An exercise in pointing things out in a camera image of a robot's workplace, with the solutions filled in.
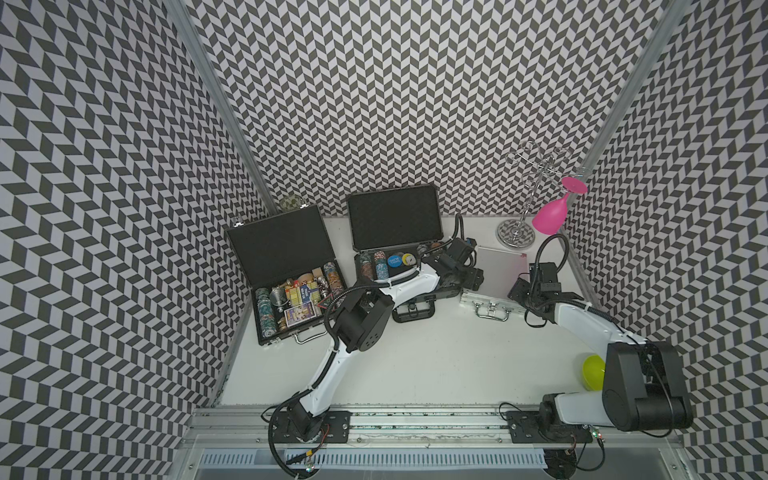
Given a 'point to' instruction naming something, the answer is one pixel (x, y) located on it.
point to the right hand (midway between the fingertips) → (518, 298)
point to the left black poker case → (292, 272)
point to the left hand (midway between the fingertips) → (475, 279)
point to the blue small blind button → (394, 261)
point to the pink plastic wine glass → (551, 217)
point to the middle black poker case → (392, 227)
